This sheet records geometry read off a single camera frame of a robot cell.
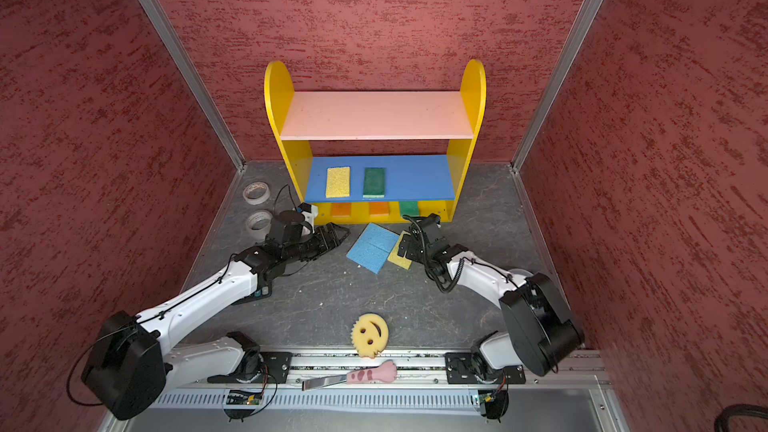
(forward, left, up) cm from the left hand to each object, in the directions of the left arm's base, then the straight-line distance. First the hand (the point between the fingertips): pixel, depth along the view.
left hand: (343, 242), depth 81 cm
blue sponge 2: (+10, -10, -13) cm, 19 cm away
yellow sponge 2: (+3, -14, -14) cm, 21 cm away
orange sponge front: (+22, -9, -14) cm, 27 cm away
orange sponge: (+19, +4, -11) cm, 22 cm away
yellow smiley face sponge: (-21, -8, -12) cm, 26 cm away
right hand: (+2, -19, -10) cm, 22 cm away
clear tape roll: (+29, +39, -14) cm, 50 cm away
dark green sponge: (+21, -8, +1) cm, 23 cm away
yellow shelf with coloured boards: (+50, -6, -15) cm, 52 cm away
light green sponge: (+20, -20, -11) cm, 31 cm away
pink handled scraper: (-30, -12, -13) cm, 34 cm away
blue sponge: (+5, -8, -13) cm, 16 cm away
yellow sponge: (+22, +4, +1) cm, 22 cm away
